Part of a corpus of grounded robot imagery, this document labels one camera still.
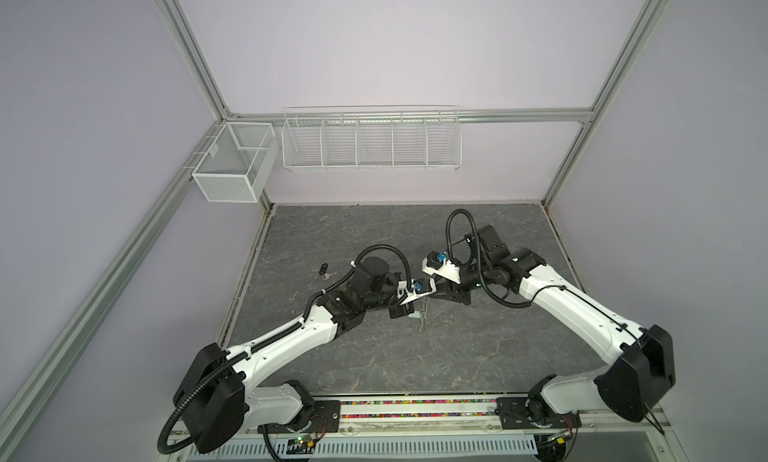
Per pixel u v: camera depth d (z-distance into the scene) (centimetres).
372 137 98
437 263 64
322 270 101
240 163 102
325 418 74
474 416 75
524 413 73
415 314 85
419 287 62
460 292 67
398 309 67
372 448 157
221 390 40
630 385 40
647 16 73
